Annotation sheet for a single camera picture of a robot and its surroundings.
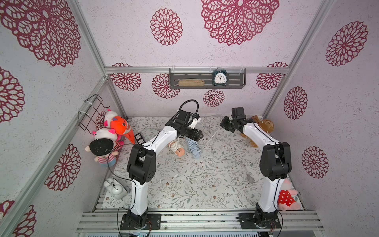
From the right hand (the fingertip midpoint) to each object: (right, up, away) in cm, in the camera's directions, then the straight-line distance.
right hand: (219, 121), depth 96 cm
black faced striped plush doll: (-65, -15, -17) cm, 69 cm away
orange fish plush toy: (-61, -4, -9) cm, 61 cm away
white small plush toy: (-55, -36, -24) cm, 70 cm away
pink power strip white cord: (-28, -17, -1) cm, 33 cm away
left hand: (-14, -9, -4) cm, 17 cm away
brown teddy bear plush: (+35, -2, +8) cm, 36 cm away
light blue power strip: (-16, -18, +1) cm, 24 cm away
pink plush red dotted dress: (+30, -42, -20) cm, 56 cm away
